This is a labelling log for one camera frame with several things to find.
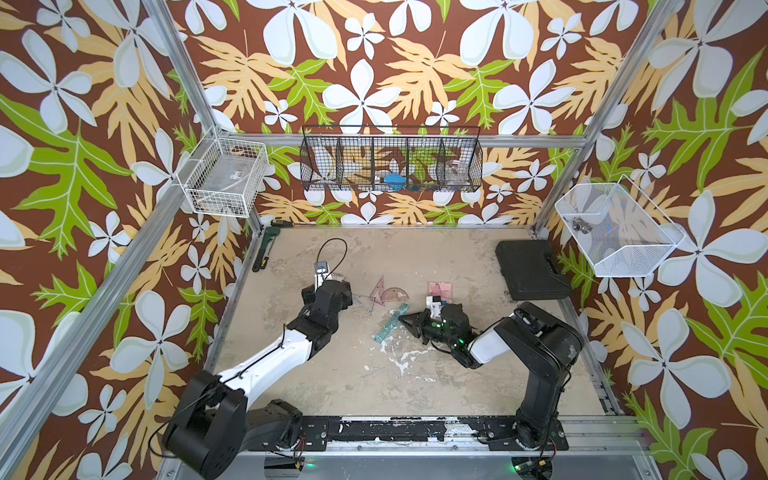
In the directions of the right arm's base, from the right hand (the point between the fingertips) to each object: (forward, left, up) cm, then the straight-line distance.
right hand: (396, 317), depth 88 cm
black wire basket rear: (+47, +1, +24) cm, 52 cm away
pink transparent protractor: (+12, 0, -7) cm, 14 cm away
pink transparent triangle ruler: (+13, +6, -6) cm, 16 cm away
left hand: (+7, +19, +9) cm, 22 cm away
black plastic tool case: (+23, -48, -7) cm, 54 cm away
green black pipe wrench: (+41, +50, -5) cm, 65 cm away
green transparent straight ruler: (0, +1, -4) cm, 4 cm away
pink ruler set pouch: (+19, +21, -6) cm, 29 cm away
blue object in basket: (+36, 0, +23) cm, 43 cm away
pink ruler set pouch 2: (+14, -17, -6) cm, 23 cm away
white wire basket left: (+31, +50, +29) cm, 65 cm away
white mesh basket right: (+15, -62, +21) cm, 67 cm away
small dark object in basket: (+19, -53, +20) cm, 59 cm away
